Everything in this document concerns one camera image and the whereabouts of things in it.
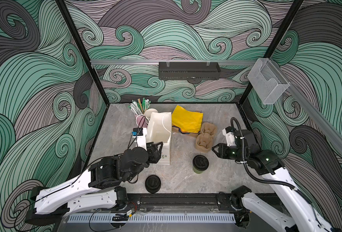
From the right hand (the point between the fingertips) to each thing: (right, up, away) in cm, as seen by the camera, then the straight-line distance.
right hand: (214, 149), depth 70 cm
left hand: (-26, +5, -10) cm, 29 cm away
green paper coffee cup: (-6, -16, +11) cm, 20 cm away
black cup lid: (-6, -8, +5) cm, 11 cm away
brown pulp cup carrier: (+5, +6, +27) cm, 28 cm away
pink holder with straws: (-43, +22, +25) cm, 54 cm away
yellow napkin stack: (-9, +12, +34) cm, 37 cm away
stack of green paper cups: (-35, +19, +19) cm, 44 cm away
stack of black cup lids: (-31, -20, +5) cm, 37 cm away
